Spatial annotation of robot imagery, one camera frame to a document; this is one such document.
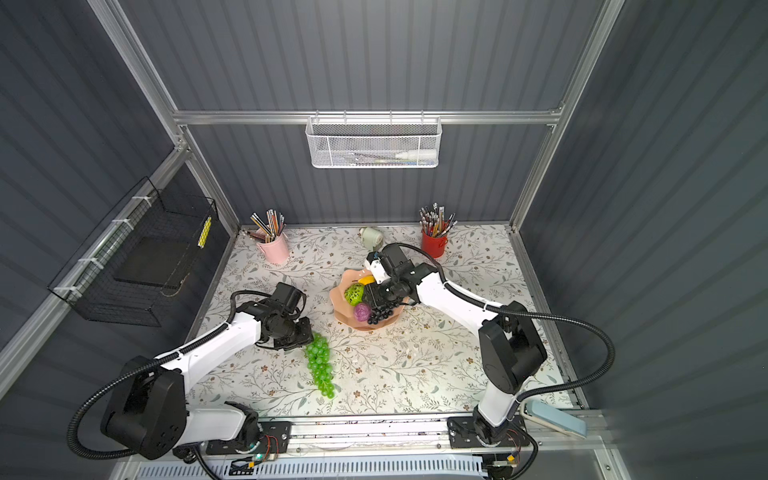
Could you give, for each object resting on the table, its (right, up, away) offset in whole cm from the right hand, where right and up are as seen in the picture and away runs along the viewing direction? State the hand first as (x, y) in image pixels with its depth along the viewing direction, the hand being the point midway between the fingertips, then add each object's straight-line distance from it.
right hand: (372, 298), depth 86 cm
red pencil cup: (+20, +16, +17) cm, 31 cm away
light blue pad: (+45, -27, -15) cm, 54 cm away
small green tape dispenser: (-1, +19, +23) cm, 29 cm away
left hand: (-18, -12, 0) cm, 22 cm away
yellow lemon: (-3, +4, +10) cm, 12 cm away
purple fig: (-3, -4, +3) cm, 6 cm away
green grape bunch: (-14, -17, -5) cm, 23 cm away
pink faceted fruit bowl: (-9, -5, +7) cm, 13 cm away
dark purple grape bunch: (+1, -6, +5) cm, 8 cm away
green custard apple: (-6, 0, +5) cm, 8 cm away
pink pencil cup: (-35, +14, +18) cm, 42 cm away
